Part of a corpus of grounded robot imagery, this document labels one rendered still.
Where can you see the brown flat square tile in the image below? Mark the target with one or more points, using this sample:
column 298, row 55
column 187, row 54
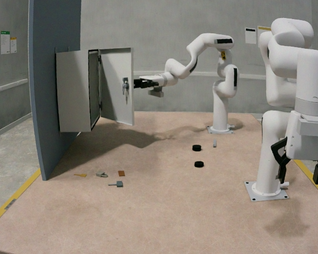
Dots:
column 121, row 173

